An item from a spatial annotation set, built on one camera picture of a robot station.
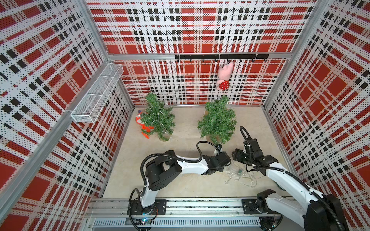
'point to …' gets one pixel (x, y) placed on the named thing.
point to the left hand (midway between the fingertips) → (220, 161)
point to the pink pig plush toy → (224, 75)
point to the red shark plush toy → (145, 129)
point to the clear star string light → (165, 118)
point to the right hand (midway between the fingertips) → (238, 154)
